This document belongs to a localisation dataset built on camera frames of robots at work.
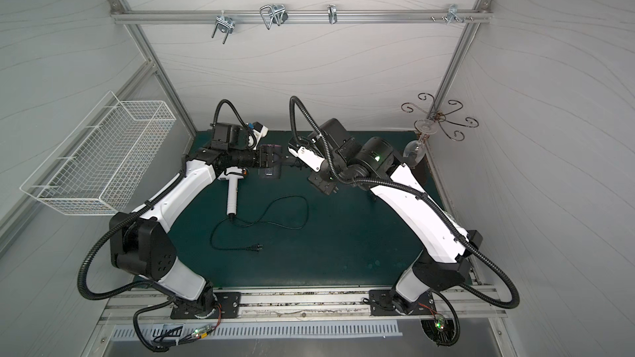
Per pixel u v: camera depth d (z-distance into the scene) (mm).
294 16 786
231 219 906
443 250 388
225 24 785
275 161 761
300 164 539
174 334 717
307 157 530
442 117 826
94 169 675
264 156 725
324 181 547
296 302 753
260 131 760
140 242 429
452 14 765
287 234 883
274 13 767
